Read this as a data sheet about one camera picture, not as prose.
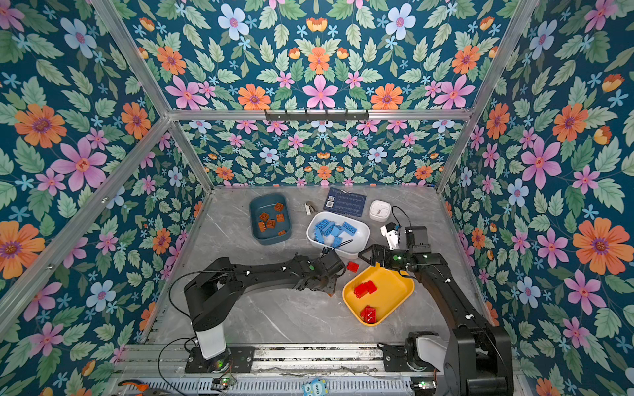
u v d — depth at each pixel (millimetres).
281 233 1010
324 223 1041
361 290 862
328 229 1012
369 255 737
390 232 761
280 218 1067
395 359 736
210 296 466
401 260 693
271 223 1043
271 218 1071
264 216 1073
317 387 680
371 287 881
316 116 926
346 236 1014
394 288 878
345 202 1121
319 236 985
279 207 1108
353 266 938
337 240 994
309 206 1108
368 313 802
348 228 1012
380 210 1075
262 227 1029
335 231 1014
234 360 734
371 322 750
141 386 692
